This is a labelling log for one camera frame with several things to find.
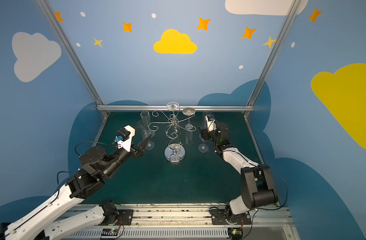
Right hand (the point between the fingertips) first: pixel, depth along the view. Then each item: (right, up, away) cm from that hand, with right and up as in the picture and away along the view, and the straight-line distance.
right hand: (206, 123), depth 89 cm
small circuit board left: (-51, -55, -16) cm, 76 cm away
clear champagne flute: (-39, +3, +6) cm, 39 cm away
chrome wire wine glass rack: (-20, -19, +8) cm, 29 cm away
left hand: (-31, -3, -31) cm, 44 cm away
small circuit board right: (+12, -55, -16) cm, 59 cm away
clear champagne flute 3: (-1, -17, +12) cm, 20 cm away
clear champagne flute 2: (-11, +6, -11) cm, 17 cm away
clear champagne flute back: (-20, +9, -9) cm, 24 cm away
